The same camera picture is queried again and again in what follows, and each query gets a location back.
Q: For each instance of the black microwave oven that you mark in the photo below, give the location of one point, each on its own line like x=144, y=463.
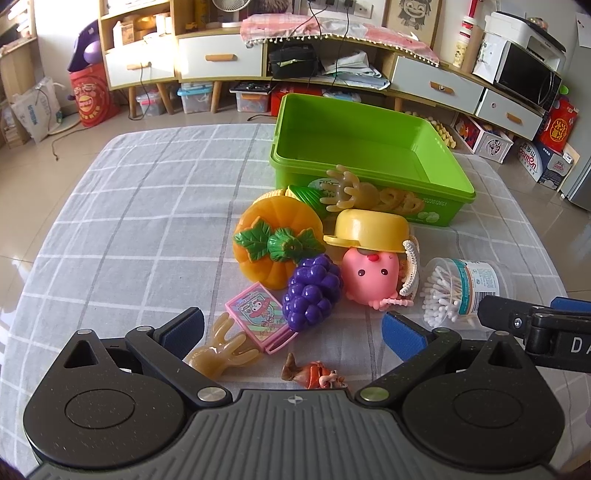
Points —
x=526, y=78

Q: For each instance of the white printer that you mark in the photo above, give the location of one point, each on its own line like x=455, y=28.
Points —
x=517, y=27

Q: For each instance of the framed cartoon picture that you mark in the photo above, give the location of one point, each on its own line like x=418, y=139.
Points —
x=413, y=21

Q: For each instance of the black bag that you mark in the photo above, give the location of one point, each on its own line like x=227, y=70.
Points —
x=293, y=62

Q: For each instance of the tray of eggs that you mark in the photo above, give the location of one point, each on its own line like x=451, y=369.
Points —
x=438, y=129

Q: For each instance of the white shopping bag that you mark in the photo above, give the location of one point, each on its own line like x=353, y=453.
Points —
x=34, y=110

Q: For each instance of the green plastic storage box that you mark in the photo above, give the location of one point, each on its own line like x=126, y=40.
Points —
x=351, y=134

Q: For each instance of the grey refrigerator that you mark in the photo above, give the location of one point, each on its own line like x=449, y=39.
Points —
x=582, y=175

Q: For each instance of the red gift box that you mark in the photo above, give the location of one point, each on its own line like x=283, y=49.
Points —
x=558, y=124

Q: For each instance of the white desk fan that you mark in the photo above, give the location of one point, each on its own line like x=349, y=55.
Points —
x=231, y=9

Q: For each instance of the pink octopus toy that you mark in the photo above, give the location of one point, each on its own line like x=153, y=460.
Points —
x=369, y=272

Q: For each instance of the yellow toy bowl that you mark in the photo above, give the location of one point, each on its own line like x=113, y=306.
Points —
x=369, y=228

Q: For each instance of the red printed bucket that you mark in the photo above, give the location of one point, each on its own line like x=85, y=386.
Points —
x=92, y=97

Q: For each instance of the wall power outlets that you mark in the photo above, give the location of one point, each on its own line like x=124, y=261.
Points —
x=341, y=3

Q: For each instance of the orange toy pumpkin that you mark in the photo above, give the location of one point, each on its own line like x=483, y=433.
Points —
x=272, y=217

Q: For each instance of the white toy fishbone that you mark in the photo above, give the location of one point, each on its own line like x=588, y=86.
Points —
x=412, y=263

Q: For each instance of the pink toy card box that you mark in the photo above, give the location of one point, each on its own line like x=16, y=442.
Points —
x=258, y=316

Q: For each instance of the toy corn cob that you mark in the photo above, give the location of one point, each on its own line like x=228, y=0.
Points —
x=304, y=196

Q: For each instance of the tall printed bottle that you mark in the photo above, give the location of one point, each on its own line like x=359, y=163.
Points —
x=464, y=46

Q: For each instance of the pile of papers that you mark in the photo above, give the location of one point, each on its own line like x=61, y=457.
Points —
x=355, y=69

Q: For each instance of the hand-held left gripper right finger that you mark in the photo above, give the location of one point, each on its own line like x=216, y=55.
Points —
x=406, y=337

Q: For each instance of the grey checked tablecloth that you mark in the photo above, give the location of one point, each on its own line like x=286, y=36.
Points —
x=138, y=207

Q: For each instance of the clear box with pink contents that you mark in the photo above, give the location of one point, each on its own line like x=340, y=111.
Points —
x=152, y=104

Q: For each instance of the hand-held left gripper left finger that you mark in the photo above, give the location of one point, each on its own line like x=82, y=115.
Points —
x=184, y=328

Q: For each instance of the clear cotton swab jar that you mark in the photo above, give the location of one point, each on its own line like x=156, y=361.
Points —
x=475, y=281

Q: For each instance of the white printed carton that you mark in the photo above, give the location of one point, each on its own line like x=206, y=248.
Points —
x=540, y=161

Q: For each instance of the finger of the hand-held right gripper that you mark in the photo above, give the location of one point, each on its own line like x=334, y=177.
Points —
x=572, y=305
x=503, y=314

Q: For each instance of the small brown toy figurine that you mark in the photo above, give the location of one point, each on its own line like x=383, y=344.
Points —
x=311, y=374

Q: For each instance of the purple exercise ball bag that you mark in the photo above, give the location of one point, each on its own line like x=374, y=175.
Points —
x=85, y=46

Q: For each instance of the clear box with blue lid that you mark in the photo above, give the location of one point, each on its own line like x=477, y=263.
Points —
x=196, y=99

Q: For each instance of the wooden side shelf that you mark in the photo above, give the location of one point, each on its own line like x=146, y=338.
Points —
x=16, y=60

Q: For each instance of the wooden white-drawer TV cabinet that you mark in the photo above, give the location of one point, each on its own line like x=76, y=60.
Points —
x=207, y=50

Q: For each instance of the pink checked tasselled cloth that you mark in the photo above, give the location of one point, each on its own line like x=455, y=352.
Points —
x=286, y=25

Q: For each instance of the purple toy grapes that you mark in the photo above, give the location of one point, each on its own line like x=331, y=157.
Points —
x=309, y=290

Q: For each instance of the white paper sheet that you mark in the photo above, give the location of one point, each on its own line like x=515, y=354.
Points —
x=487, y=60

